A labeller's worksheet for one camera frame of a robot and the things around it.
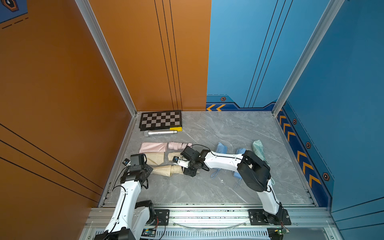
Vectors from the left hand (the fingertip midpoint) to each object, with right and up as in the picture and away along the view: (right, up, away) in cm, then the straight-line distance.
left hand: (147, 167), depth 85 cm
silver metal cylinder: (+2, +19, +20) cm, 28 cm away
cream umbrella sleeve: (+3, +4, +6) cm, 8 cm away
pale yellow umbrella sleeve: (+10, -2, -1) cm, 10 cm away
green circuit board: (+6, -28, -14) cm, 31 cm away
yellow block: (+15, +21, +24) cm, 35 cm away
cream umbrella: (+12, +6, +6) cm, 15 cm away
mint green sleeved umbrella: (+68, +10, +10) cm, 70 cm away
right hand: (+23, -1, +6) cm, 24 cm away
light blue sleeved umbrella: (+45, +9, +10) cm, 47 cm away
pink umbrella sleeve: (0, +10, +12) cm, 15 cm away
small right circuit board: (+68, -26, -16) cm, 74 cm away
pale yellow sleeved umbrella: (+16, -1, 0) cm, 16 cm away
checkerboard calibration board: (+1, +28, +26) cm, 38 cm away
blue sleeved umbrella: (+56, +7, +10) cm, 57 cm away
